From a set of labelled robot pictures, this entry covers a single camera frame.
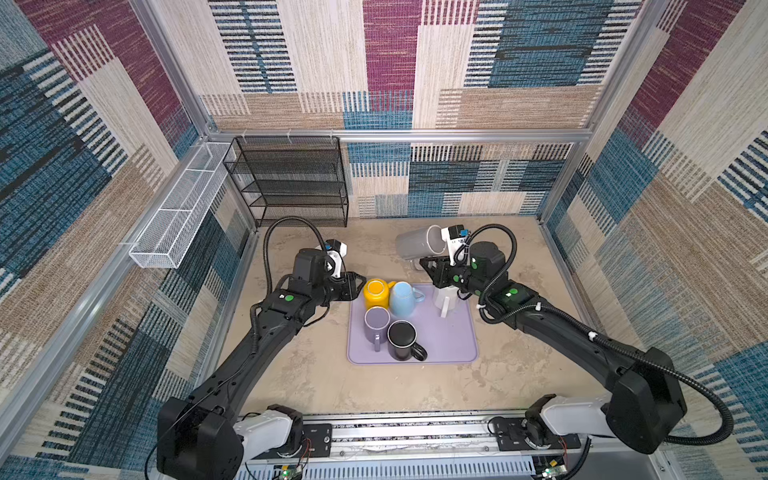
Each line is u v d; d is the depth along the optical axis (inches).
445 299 35.2
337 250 28.1
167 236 28.0
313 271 24.0
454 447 28.7
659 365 16.3
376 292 35.1
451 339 36.1
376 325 32.8
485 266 23.4
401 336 32.0
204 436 14.9
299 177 42.7
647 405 15.8
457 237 27.0
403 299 35.3
